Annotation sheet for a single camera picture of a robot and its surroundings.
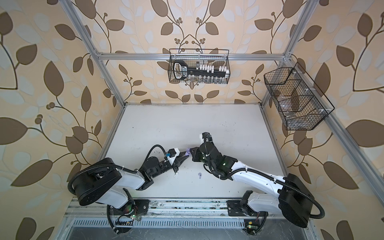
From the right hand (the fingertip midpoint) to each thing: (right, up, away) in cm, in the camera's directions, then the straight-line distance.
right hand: (190, 151), depth 78 cm
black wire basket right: (+56, +26, -5) cm, 62 cm away
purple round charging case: (-1, 0, 0) cm, 2 cm away
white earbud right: (-8, -14, +7) cm, 18 cm away
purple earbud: (+5, -15, +7) cm, 17 cm away
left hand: (-2, -1, 0) cm, 2 cm away
